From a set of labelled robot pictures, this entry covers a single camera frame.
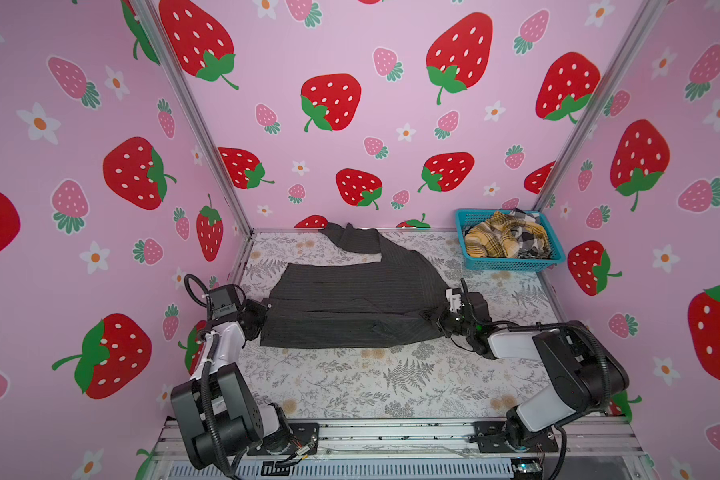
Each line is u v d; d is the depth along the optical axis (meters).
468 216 1.16
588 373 0.46
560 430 0.62
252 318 0.79
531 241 1.01
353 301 1.00
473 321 0.73
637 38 0.72
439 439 0.75
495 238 1.05
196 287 0.69
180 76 0.78
